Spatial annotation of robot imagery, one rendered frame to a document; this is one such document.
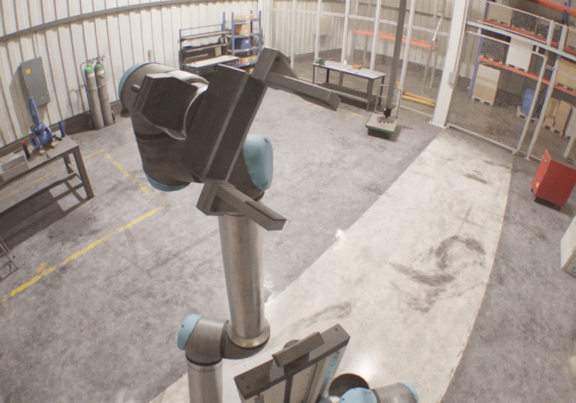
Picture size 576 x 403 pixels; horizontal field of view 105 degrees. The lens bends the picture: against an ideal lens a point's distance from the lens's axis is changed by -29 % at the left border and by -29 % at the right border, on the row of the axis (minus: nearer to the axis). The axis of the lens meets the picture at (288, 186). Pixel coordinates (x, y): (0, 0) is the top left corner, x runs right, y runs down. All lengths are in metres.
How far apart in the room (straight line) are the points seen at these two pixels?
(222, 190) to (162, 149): 0.20
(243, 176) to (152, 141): 0.16
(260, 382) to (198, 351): 0.20
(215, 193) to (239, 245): 0.24
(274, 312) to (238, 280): 2.44
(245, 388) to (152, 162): 0.59
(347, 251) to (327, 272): 0.42
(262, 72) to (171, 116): 0.12
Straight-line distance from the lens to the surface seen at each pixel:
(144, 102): 0.36
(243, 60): 9.81
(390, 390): 1.44
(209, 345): 0.90
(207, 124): 0.36
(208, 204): 0.36
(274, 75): 0.34
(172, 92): 0.37
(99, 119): 7.62
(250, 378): 0.86
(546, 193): 6.26
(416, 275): 3.67
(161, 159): 0.53
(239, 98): 0.35
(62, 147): 4.87
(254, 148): 0.48
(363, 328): 3.08
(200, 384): 1.01
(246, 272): 0.63
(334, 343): 0.92
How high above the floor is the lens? 2.58
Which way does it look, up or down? 34 degrees down
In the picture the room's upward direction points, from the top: 3 degrees clockwise
